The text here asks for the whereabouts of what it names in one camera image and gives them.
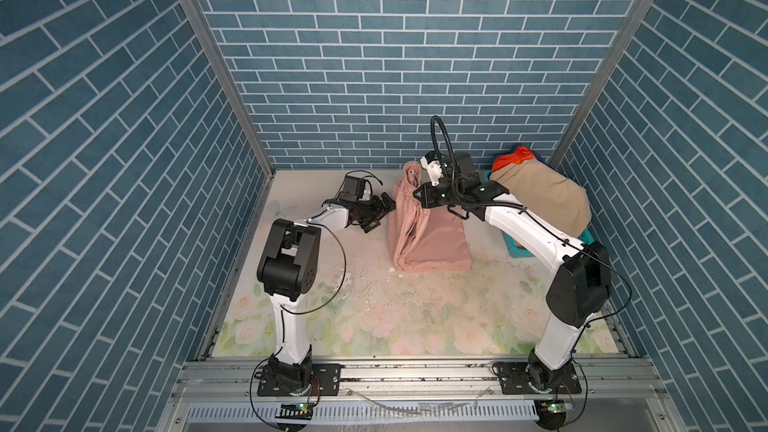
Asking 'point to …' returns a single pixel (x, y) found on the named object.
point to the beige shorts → (547, 194)
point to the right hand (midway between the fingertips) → (414, 189)
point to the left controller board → (294, 417)
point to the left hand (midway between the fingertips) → (391, 210)
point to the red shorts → (521, 154)
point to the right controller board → (552, 412)
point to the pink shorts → (427, 240)
